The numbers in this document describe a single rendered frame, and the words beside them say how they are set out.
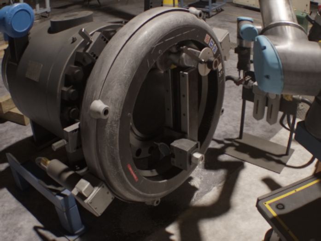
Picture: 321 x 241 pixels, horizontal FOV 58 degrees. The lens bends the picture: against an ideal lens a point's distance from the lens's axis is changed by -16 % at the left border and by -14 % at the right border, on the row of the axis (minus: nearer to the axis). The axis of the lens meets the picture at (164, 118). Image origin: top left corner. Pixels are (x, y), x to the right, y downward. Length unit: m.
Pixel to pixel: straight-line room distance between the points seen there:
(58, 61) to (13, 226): 0.90
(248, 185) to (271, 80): 1.10
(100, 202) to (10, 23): 0.88
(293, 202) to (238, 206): 0.48
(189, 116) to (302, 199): 0.57
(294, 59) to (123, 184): 0.67
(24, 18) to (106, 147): 0.79
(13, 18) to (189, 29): 0.79
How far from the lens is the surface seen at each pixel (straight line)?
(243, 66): 1.82
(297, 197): 1.31
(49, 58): 1.35
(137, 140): 1.26
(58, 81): 1.25
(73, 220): 1.53
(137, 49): 0.96
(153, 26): 1.02
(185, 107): 1.21
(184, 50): 1.12
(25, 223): 1.72
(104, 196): 1.09
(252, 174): 1.91
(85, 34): 0.97
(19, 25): 1.50
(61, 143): 1.02
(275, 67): 0.78
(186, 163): 1.23
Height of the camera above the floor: 1.16
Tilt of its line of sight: 28 degrees down
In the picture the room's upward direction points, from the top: 1 degrees counter-clockwise
